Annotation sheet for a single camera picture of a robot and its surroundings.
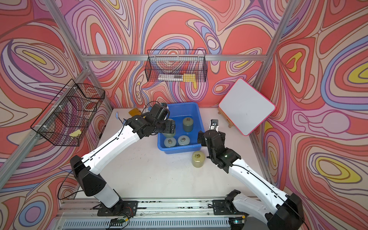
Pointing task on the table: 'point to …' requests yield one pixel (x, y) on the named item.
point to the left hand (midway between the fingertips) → (171, 125)
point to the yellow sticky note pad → (134, 111)
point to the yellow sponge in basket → (75, 133)
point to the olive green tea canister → (188, 124)
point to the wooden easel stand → (225, 118)
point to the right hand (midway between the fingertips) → (209, 135)
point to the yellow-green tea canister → (198, 158)
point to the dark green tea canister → (169, 135)
